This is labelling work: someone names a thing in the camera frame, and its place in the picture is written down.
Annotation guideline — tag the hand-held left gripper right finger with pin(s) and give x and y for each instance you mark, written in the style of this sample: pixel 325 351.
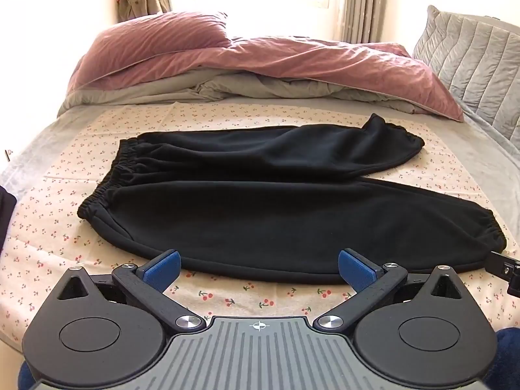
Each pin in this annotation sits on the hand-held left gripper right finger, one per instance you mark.
pixel 357 271

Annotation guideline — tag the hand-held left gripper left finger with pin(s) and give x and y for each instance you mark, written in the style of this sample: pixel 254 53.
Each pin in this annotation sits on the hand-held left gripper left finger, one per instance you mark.
pixel 164 271

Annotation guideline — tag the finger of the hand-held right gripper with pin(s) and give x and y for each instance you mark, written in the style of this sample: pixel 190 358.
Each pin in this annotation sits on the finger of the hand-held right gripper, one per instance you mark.
pixel 501 268

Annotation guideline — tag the black pants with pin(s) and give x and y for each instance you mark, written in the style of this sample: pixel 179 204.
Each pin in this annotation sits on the black pants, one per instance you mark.
pixel 264 203

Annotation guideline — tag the person's navy clothing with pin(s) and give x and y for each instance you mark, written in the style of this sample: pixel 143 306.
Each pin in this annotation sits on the person's navy clothing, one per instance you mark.
pixel 505 357

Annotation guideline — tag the cherry print bed cloth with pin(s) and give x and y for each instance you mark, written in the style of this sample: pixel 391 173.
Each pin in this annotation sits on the cherry print bed cloth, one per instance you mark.
pixel 53 215

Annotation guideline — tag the dark cloth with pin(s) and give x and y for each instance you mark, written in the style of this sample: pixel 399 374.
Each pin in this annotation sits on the dark cloth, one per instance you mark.
pixel 6 219

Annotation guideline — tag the pink and grey duvet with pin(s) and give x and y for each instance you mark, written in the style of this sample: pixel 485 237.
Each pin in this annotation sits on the pink and grey duvet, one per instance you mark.
pixel 308 69

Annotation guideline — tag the grey quilted pillow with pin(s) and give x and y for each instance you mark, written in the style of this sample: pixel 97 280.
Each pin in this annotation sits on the grey quilted pillow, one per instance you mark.
pixel 467 53

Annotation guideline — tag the pink pillow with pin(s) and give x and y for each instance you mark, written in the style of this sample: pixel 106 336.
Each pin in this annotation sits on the pink pillow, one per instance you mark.
pixel 154 40

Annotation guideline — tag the beige patterned curtain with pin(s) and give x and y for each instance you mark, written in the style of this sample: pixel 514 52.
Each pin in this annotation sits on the beige patterned curtain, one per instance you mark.
pixel 363 0

